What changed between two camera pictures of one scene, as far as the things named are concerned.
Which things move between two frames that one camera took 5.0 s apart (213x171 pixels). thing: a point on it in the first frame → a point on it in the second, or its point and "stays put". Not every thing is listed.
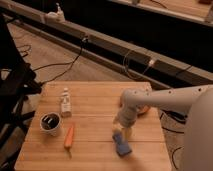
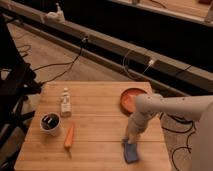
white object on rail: [58, 16] stays put
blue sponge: [122, 147] → [131, 152]
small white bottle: [66, 110] stays put
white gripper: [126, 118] → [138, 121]
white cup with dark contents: [50, 123] stays put
